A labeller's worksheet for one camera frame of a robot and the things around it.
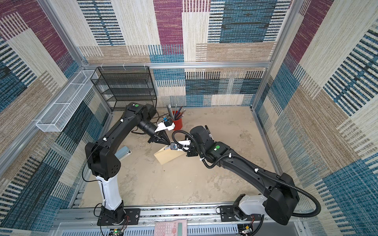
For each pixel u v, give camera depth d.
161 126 0.68
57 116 0.72
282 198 0.39
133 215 0.74
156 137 0.67
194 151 0.65
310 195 0.37
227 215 0.73
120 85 1.08
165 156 0.78
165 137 0.71
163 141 0.73
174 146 0.63
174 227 0.70
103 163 0.49
